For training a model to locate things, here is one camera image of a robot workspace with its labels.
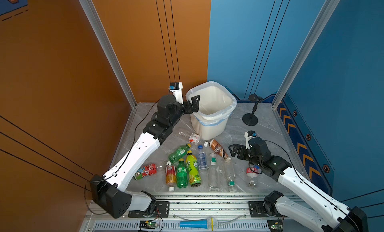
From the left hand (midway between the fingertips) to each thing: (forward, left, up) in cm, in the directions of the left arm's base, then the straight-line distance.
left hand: (192, 95), depth 70 cm
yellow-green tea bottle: (-20, 0, -34) cm, 39 cm away
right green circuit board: (-46, -41, -41) cm, 74 cm away
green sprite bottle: (-25, +6, -34) cm, 43 cm away
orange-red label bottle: (-26, +12, -34) cm, 45 cm away
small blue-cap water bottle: (-17, -5, -34) cm, 39 cm away
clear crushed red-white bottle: (-3, 0, -34) cm, 34 cm away
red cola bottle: (-23, +23, -34) cm, 47 cm away
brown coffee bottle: (-8, -14, -34) cm, 38 cm away
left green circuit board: (-47, +18, -40) cm, 64 cm away
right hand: (-14, -22, -25) cm, 36 cm away
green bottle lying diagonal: (-13, +8, -34) cm, 37 cm away
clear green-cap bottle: (-24, -20, -35) cm, 47 cm away
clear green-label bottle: (-24, -12, -36) cm, 45 cm away
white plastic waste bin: (+17, -15, -21) cm, 31 cm away
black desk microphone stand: (+16, -42, -37) cm, 58 cm away
